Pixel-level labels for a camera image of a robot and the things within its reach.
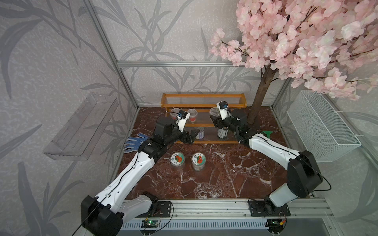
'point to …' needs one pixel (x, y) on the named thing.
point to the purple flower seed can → (201, 134)
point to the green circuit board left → (149, 223)
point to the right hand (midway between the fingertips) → (216, 111)
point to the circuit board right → (275, 224)
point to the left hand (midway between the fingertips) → (192, 126)
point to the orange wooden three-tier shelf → (201, 106)
